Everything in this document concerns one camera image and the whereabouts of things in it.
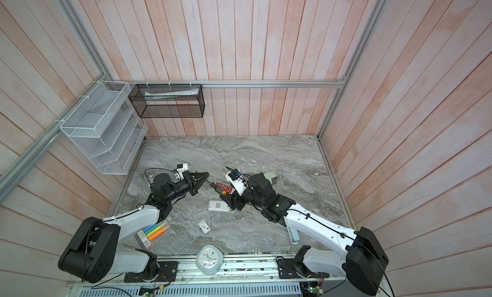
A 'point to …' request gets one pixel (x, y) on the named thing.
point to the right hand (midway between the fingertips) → (226, 190)
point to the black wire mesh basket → (168, 100)
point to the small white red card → (204, 226)
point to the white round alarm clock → (209, 260)
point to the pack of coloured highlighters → (148, 237)
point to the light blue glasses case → (294, 233)
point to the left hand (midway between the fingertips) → (209, 176)
